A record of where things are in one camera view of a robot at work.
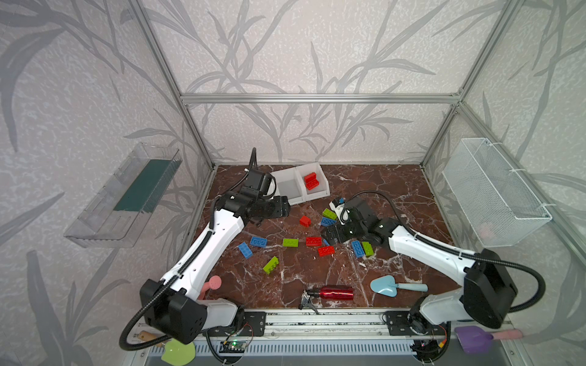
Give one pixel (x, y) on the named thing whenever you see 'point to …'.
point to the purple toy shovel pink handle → (474, 340)
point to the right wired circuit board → (429, 351)
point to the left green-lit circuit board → (233, 347)
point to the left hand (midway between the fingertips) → (286, 201)
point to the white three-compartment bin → (291, 182)
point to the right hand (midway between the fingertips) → (330, 221)
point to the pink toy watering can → (214, 283)
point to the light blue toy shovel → (387, 285)
